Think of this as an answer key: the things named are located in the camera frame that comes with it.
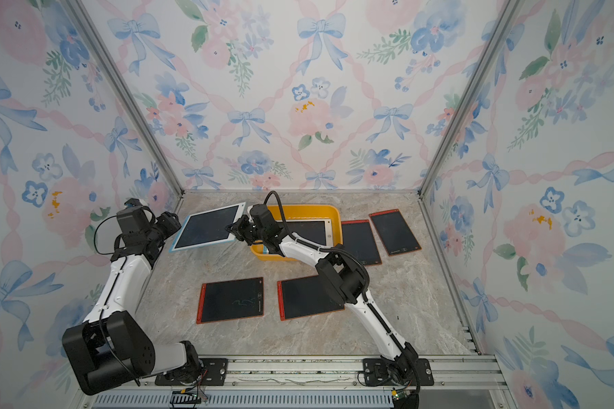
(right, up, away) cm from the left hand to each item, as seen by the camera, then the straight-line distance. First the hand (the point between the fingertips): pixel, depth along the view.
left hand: (172, 217), depth 84 cm
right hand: (+13, -5, +9) cm, 17 cm away
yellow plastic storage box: (+42, +2, +31) cm, 52 cm away
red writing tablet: (+65, -9, +23) cm, 70 cm away
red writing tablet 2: (+18, -29, +5) cm, 34 cm away
